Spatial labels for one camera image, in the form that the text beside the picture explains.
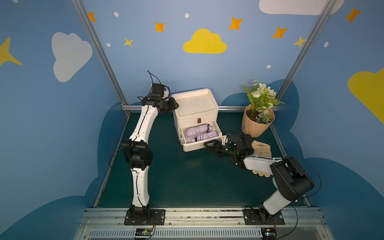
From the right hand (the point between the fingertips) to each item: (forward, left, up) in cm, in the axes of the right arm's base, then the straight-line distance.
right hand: (207, 145), depth 88 cm
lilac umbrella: (+9, +9, +1) cm, 13 cm away
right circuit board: (-40, -32, -16) cm, 54 cm away
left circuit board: (-44, +30, -14) cm, 55 cm away
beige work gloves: (+8, -38, -13) cm, 41 cm away
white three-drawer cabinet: (+13, +8, +11) cm, 19 cm away
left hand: (+20, +21, +14) cm, 32 cm away
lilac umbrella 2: (+7, +2, -1) cm, 8 cm away
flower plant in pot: (+23, -33, +5) cm, 41 cm away
